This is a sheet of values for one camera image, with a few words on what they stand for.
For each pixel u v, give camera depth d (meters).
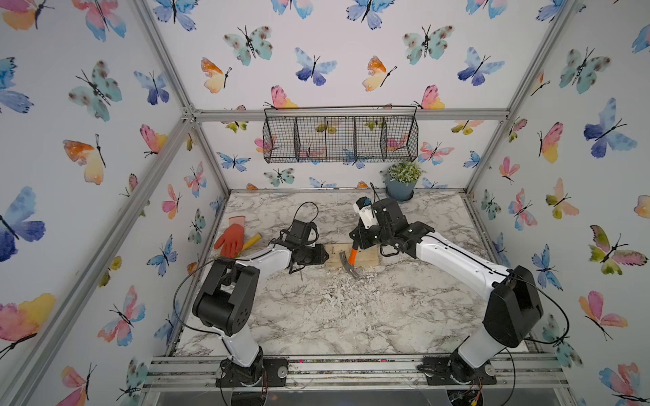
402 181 1.07
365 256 0.95
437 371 0.73
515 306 0.44
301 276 0.93
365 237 0.73
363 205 0.74
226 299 0.47
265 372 0.72
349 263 0.88
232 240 0.99
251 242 1.01
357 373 0.75
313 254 0.85
